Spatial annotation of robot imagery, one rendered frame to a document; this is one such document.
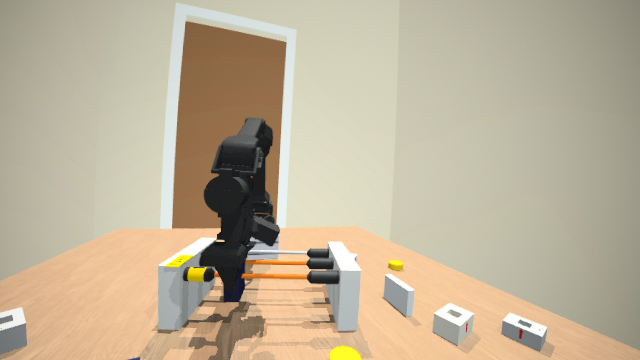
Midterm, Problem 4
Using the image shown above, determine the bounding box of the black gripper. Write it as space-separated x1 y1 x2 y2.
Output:
200 206 257 292

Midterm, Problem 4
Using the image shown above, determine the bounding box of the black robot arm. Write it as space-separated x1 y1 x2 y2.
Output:
203 117 280 246

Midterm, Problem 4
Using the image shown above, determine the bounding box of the yellow flat disc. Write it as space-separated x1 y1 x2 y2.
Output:
329 346 361 360
388 260 403 271

